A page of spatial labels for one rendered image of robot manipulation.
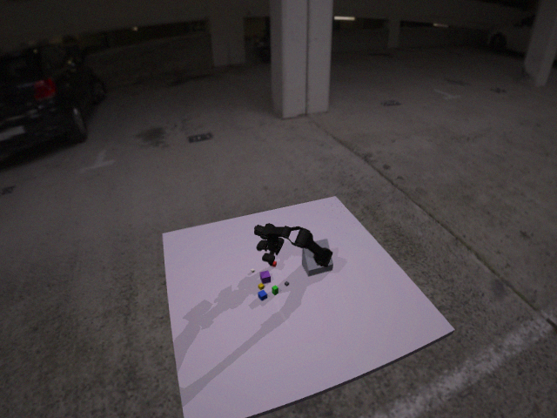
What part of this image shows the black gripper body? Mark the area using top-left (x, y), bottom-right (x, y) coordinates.
top-left (262, 238), bottom-right (284, 263)

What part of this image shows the purple block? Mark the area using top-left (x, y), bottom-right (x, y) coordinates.
top-left (259, 270), bottom-right (271, 285)

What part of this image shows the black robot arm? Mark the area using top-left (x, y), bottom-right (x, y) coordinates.
top-left (254, 223), bottom-right (332, 267)

